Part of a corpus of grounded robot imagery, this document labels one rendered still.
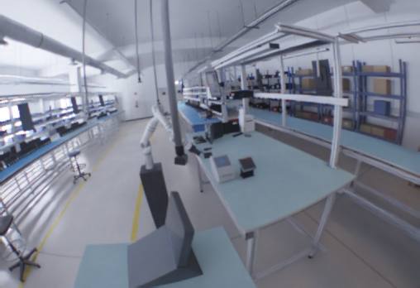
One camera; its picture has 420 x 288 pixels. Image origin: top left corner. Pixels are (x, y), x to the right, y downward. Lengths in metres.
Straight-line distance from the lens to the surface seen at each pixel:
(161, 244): 0.64
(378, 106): 4.39
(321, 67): 2.90
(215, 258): 0.65
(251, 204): 0.99
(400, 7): 4.94
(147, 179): 1.93
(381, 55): 4.86
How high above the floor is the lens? 1.62
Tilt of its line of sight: 13 degrees down
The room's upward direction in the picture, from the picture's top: 6 degrees counter-clockwise
